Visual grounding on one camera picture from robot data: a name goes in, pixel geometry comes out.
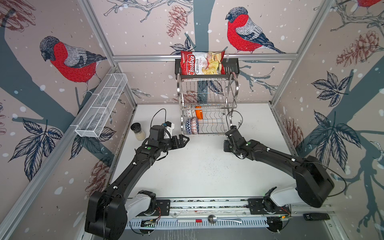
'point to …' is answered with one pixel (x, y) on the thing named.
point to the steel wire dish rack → (206, 104)
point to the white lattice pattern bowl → (193, 112)
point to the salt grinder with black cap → (136, 128)
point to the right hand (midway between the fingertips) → (224, 146)
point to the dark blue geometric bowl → (197, 125)
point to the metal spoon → (213, 219)
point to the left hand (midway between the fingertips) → (183, 140)
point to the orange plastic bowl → (199, 113)
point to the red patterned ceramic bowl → (193, 125)
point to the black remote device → (316, 216)
